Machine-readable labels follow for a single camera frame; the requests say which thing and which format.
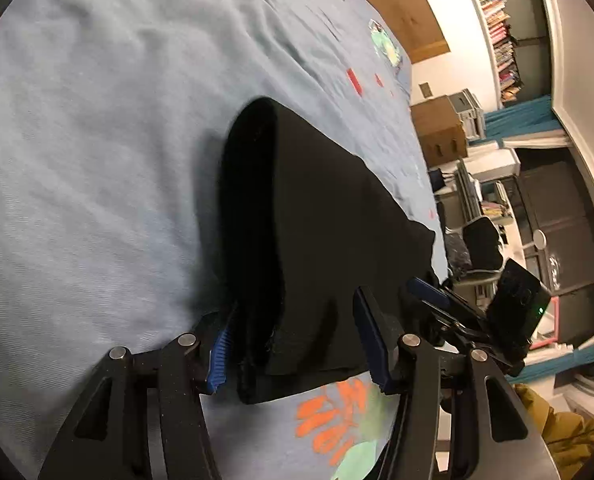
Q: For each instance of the pink stool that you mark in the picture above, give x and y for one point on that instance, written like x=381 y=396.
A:
x=554 y=320

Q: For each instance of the teal curtain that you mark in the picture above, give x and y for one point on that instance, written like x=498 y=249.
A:
x=522 y=117
x=592 y=352

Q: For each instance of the wall socket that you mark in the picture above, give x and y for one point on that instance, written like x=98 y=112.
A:
x=425 y=90

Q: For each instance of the blue printed bed sheet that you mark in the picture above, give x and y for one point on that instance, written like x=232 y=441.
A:
x=102 y=135

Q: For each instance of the wooden headboard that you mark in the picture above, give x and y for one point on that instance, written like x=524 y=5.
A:
x=402 y=5

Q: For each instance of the black desk chair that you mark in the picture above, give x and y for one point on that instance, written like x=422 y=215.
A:
x=482 y=245

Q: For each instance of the dark blue shopping bag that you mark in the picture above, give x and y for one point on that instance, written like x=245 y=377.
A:
x=442 y=180

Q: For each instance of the row of books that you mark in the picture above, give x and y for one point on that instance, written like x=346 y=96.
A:
x=492 y=20

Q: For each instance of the brown cardboard box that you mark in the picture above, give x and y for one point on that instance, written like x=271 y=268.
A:
x=437 y=130

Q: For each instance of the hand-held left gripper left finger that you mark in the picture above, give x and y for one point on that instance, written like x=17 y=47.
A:
x=219 y=360

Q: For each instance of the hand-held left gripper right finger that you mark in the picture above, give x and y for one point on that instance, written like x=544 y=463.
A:
x=372 y=345

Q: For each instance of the white desk lamp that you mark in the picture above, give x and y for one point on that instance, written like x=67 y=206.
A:
x=539 y=239

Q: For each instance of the white sheer curtain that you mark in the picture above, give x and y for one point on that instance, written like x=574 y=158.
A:
x=537 y=139

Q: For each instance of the black pants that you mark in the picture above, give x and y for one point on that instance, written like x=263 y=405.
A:
x=317 y=220

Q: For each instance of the grey cloth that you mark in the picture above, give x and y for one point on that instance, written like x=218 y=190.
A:
x=458 y=252

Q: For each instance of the white cabinet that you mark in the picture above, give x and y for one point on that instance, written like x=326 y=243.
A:
x=497 y=162

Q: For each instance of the grey desk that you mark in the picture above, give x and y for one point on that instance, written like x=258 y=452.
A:
x=469 y=195

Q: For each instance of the person's right forearm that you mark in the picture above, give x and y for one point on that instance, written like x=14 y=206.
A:
x=562 y=430

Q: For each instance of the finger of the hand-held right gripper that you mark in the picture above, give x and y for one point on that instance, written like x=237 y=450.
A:
x=427 y=291

